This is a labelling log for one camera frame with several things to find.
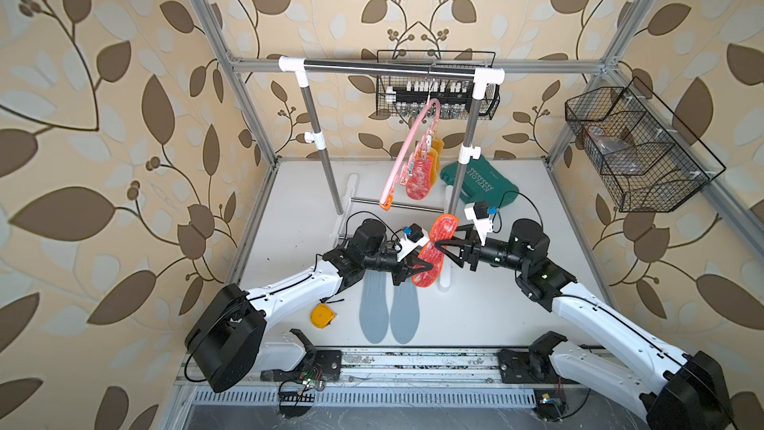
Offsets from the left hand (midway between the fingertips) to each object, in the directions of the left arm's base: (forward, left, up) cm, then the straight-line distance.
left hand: (431, 267), depth 73 cm
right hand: (+4, -1, +7) cm, 8 cm away
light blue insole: (-4, +15, -19) cm, 24 cm away
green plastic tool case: (+40, -23, -12) cm, 48 cm away
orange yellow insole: (+34, -3, +9) cm, 35 cm away
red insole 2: (+26, +2, 0) cm, 27 cm away
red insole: (+4, -2, +12) cm, 13 cm away
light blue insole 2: (-6, +6, -18) cm, 20 cm away
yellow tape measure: (-7, +29, -17) cm, 34 cm away
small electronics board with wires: (-26, -29, -20) cm, 44 cm away
